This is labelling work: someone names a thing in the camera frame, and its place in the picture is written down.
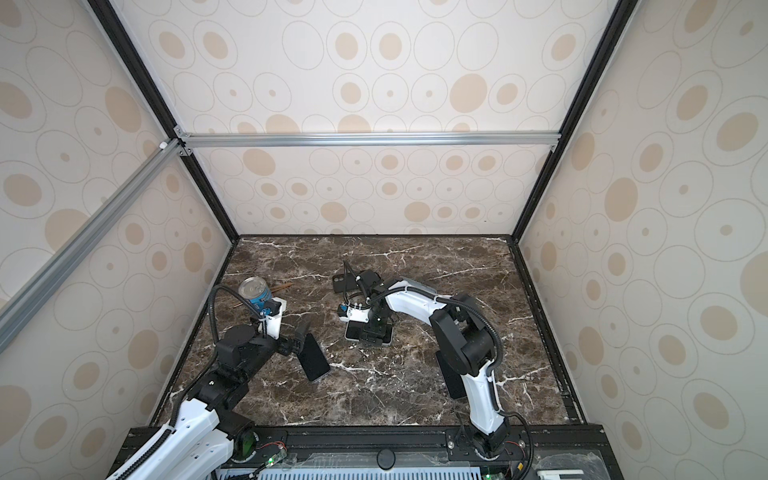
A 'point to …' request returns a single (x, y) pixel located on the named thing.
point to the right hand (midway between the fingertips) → (371, 326)
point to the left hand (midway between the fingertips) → (301, 313)
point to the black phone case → (339, 283)
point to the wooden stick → (273, 289)
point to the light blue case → (385, 334)
